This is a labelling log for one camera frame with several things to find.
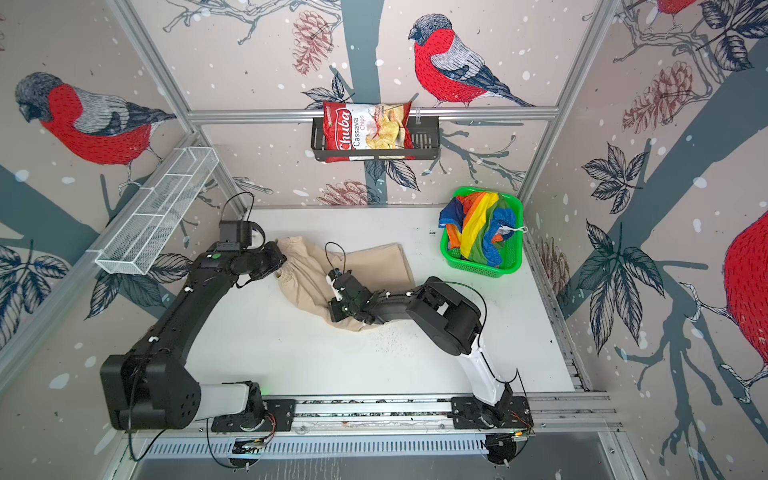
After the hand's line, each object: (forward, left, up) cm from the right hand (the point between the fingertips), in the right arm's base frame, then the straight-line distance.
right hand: (325, 315), depth 92 cm
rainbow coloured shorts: (+26, -50, +14) cm, 58 cm away
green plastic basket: (+17, -45, +5) cm, 48 cm away
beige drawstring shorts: (+6, +5, +14) cm, 16 cm away
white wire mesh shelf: (+2, +40, +33) cm, 52 cm away
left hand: (+8, +9, +21) cm, 24 cm away
